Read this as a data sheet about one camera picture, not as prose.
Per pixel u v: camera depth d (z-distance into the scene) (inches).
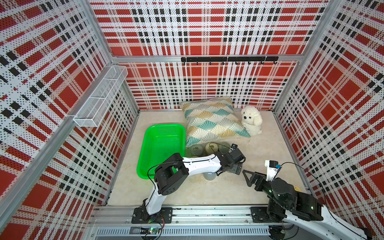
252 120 36.6
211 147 35.0
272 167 25.0
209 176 32.4
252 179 24.7
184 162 19.9
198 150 35.0
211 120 36.9
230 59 35.0
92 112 27.4
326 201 30.1
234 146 30.9
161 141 40.1
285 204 21.0
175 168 20.9
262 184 24.2
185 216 29.7
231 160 26.1
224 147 34.8
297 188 31.6
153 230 27.2
